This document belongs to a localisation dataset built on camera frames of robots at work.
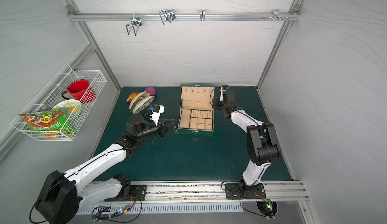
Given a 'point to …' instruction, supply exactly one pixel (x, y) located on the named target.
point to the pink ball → (150, 90)
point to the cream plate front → (142, 104)
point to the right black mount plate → (241, 190)
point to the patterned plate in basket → (71, 107)
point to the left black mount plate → (138, 192)
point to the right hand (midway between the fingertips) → (217, 98)
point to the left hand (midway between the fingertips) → (176, 122)
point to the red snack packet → (131, 97)
